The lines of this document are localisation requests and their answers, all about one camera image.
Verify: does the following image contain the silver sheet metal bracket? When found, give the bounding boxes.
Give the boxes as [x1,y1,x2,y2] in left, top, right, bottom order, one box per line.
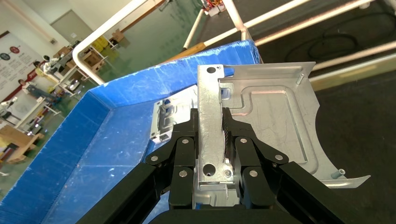
[192,62,371,208]
[150,86,198,145]

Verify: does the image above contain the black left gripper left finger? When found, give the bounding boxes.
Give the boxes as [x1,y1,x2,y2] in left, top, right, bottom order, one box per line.
[76,108,199,224]

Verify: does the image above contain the person in yellow shirt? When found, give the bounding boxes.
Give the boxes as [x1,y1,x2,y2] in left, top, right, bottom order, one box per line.
[33,61,46,78]

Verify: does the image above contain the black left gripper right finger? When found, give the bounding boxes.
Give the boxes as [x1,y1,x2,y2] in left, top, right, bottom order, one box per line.
[222,107,345,224]

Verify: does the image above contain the wooden workbench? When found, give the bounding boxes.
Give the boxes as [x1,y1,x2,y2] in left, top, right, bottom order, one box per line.
[0,124,44,165]

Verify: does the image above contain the long wooden edge strip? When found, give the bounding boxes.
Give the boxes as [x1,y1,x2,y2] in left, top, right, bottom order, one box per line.
[168,42,207,64]

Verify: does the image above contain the small black felt mat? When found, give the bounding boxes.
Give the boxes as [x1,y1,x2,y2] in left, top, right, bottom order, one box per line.
[304,69,396,224]

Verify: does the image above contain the blue corrugated plastic box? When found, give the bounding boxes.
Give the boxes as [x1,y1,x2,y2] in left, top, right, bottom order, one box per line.
[0,39,263,224]

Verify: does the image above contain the brown cardboard box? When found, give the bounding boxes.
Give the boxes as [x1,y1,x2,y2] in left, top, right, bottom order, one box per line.
[111,28,125,43]

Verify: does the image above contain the brass mat edge strip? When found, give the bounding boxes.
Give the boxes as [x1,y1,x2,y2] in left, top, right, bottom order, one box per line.
[309,55,396,92]

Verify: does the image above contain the black cable on rack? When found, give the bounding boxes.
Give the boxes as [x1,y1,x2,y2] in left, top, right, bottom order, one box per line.
[284,12,396,63]

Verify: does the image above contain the white pipe rack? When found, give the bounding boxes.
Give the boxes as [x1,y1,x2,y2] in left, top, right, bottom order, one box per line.
[72,0,396,85]

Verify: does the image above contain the person in blue clothes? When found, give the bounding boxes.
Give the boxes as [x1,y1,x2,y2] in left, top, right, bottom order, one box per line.
[18,78,58,103]

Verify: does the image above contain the wall poster with circles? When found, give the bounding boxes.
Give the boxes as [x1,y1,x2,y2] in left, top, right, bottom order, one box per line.
[0,30,45,104]

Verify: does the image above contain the grey door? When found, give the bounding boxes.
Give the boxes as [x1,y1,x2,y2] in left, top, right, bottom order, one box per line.
[50,9,93,42]

